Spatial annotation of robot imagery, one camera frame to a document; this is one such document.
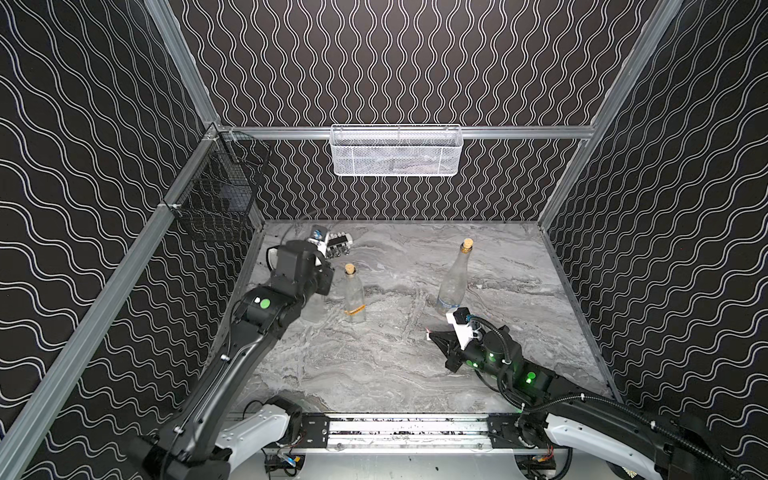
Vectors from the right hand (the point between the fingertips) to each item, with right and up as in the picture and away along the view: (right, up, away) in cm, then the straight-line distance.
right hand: (432, 333), depth 76 cm
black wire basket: (-62, +39, +16) cm, 75 cm away
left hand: (-26, +19, -6) cm, 33 cm away
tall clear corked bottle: (+9, +10, +14) cm, 19 cm away
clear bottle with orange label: (-21, +4, +10) cm, 23 cm away
